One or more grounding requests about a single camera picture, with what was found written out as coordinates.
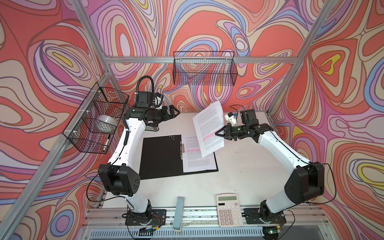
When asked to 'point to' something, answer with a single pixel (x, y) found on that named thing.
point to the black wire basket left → (94, 126)
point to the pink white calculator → (229, 209)
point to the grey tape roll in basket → (108, 119)
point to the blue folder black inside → (162, 156)
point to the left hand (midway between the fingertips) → (174, 113)
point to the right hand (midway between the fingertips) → (217, 136)
